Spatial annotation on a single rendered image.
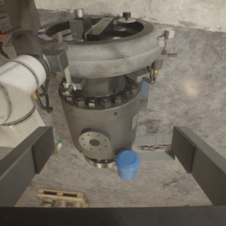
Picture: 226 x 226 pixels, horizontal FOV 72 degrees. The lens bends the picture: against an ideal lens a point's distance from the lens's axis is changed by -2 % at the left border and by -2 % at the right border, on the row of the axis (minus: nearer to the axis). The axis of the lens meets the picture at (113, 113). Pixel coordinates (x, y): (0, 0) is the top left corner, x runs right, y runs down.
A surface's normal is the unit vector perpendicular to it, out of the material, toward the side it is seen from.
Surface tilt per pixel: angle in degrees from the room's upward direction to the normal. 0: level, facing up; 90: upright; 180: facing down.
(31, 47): 4
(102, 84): 16
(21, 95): 85
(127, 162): 90
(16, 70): 87
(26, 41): 4
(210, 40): 0
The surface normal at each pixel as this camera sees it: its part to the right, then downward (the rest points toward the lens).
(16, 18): -0.11, 0.65
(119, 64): 0.33, 0.60
